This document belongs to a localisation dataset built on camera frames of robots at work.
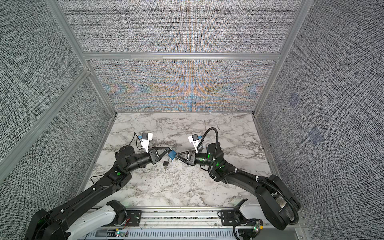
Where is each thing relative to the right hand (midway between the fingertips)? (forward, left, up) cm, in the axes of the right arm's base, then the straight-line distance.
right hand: (176, 156), depth 71 cm
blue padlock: (+1, +2, 0) cm, 2 cm away
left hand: (+2, +3, +3) cm, 5 cm away
